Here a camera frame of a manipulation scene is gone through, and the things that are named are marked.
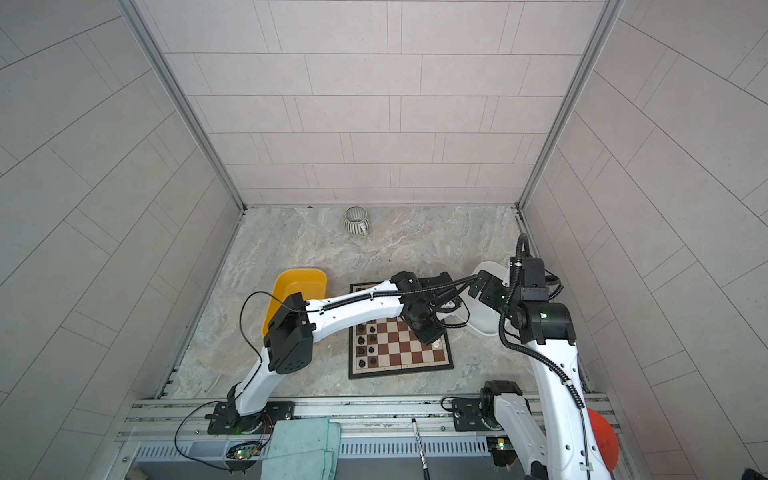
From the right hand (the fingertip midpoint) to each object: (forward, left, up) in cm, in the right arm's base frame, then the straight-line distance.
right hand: (482, 287), depth 73 cm
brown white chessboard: (-7, +24, -18) cm, 30 cm away
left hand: (-7, +10, -13) cm, 17 cm away
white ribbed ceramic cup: (+37, +34, -12) cm, 51 cm away
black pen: (-33, +17, -19) cm, 42 cm away
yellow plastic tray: (+17, +49, -19) cm, 55 cm away
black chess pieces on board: (-5, +32, -17) cm, 36 cm away
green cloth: (-28, +45, -18) cm, 56 cm away
